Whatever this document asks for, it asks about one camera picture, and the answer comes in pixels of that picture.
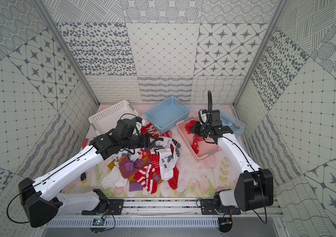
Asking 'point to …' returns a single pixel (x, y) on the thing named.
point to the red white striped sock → (142, 176)
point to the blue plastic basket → (165, 115)
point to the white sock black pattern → (167, 149)
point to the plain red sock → (173, 182)
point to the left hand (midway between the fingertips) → (157, 142)
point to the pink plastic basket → (206, 147)
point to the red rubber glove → (84, 143)
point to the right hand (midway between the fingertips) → (190, 130)
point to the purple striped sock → (129, 168)
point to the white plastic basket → (106, 120)
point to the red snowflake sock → (196, 138)
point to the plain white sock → (114, 179)
